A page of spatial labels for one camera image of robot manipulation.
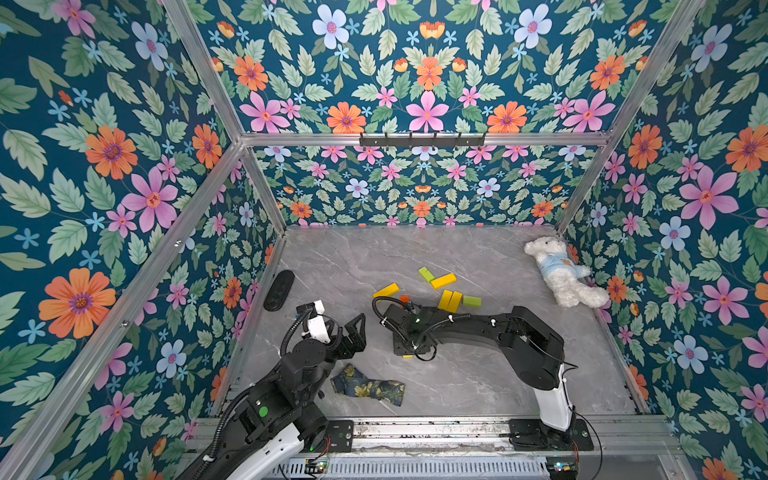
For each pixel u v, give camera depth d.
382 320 0.70
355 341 0.62
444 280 1.04
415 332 0.66
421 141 0.93
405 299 0.99
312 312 0.59
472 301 0.98
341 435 0.74
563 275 0.95
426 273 1.04
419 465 0.70
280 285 0.99
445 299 0.99
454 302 0.98
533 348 0.50
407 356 0.81
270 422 0.47
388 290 1.01
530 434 0.74
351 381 0.80
